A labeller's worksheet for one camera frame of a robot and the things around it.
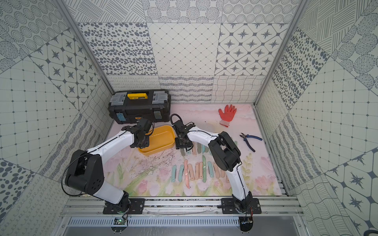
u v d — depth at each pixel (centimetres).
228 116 115
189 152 93
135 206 73
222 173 86
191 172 86
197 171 86
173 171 86
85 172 44
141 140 71
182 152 95
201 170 86
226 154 54
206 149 95
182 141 83
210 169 86
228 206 74
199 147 67
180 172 86
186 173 86
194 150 93
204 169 86
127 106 95
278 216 76
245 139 98
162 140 102
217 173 86
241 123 111
